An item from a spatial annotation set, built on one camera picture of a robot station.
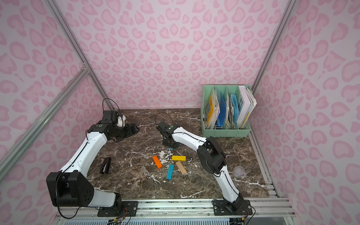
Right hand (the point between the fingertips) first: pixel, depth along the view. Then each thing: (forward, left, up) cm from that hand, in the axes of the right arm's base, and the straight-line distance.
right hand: (167, 146), depth 93 cm
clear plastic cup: (-14, -44, -4) cm, 46 cm away
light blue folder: (+17, -43, +18) cm, 49 cm away
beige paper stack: (+16, -41, +10) cm, 45 cm away
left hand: (+3, +19, +15) cm, 24 cm away
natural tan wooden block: (-13, -9, -4) cm, 16 cm away
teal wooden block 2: (-15, -3, -4) cm, 16 cm away
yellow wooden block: (-6, -7, -5) cm, 11 cm away
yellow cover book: (+17, -29, +15) cm, 38 cm away
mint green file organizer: (+11, -33, +2) cm, 35 cm away
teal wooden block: (0, -2, -3) cm, 4 cm away
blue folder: (+19, -36, +14) cm, 43 cm away
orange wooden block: (-9, +6, -4) cm, 12 cm away
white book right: (+20, -52, +20) cm, 59 cm away
